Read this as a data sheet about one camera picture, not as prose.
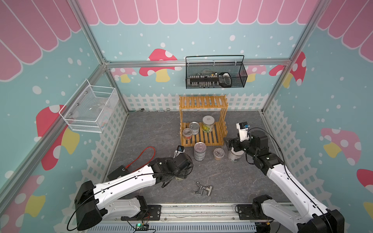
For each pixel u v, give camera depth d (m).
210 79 0.92
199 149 0.85
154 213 0.74
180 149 0.68
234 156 0.87
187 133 0.97
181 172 0.69
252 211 0.73
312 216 0.40
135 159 0.94
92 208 0.39
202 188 0.81
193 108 0.85
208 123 0.99
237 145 0.70
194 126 1.01
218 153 0.90
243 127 0.66
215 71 0.94
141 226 0.73
